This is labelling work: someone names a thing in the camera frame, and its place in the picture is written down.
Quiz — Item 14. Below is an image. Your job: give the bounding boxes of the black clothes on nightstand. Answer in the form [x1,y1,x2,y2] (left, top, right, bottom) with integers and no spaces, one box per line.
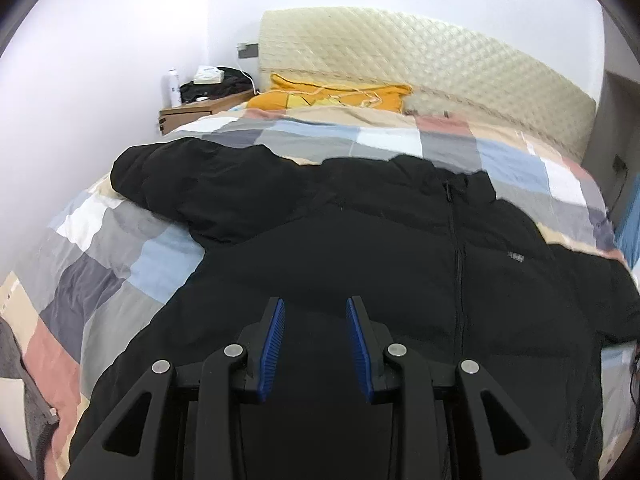
[180,66,254,104]

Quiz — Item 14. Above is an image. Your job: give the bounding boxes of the white tissue box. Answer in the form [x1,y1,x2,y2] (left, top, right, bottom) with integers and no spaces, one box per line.
[193,65,224,84]

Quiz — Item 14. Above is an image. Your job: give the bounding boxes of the cream quilted headboard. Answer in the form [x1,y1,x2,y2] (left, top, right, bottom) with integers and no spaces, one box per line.
[258,8,597,162]

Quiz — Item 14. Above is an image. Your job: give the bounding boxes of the white spray bottle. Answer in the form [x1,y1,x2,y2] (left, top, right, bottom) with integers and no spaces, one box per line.
[166,70,182,107]

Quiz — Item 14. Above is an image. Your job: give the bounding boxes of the brown wooden nightstand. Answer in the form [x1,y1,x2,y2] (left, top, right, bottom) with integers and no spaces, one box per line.
[158,90,254,136]

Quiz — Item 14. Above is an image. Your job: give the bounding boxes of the yellow pillow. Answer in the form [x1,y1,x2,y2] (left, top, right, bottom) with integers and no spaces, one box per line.
[246,74,412,113]

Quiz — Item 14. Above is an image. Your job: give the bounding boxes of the black puffer jacket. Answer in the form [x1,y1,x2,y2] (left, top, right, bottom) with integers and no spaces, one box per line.
[70,138,639,479]

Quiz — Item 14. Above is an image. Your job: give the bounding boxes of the grey wardrobe cabinet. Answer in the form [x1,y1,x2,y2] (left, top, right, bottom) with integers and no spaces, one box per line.
[582,13,639,223]

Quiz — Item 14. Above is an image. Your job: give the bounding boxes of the black wall plug with cable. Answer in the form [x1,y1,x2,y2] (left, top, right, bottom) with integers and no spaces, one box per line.
[608,155,629,221]

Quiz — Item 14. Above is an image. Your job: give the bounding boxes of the grey wall socket plate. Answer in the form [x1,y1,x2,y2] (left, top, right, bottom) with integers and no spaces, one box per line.
[236,42,259,60]

